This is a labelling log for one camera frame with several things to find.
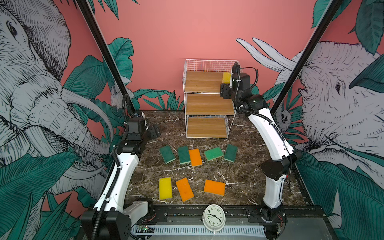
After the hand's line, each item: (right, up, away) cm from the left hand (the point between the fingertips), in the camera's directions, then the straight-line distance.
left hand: (151, 125), depth 77 cm
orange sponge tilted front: (+17, -36, +5) cm, 40 cm away
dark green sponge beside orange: (+16, -19, +18) cm, 31 cm away
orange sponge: (+34, -35, +6) cm, 49 cm away
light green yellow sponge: (+35, -19, +19) cm, 44 cm away
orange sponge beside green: (+23, -21, +17) cm, 35 cm away
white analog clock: (+32, -44, -7) cm, 55 cm away
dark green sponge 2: (+46, -18, +20) cm, 54 cm away
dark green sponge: (+5, -19, +18) cm, 27 cm away
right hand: (+40, +22, -4) cm, 45 cm away
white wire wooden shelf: (+31, +6, +9) cm, 33 cm away
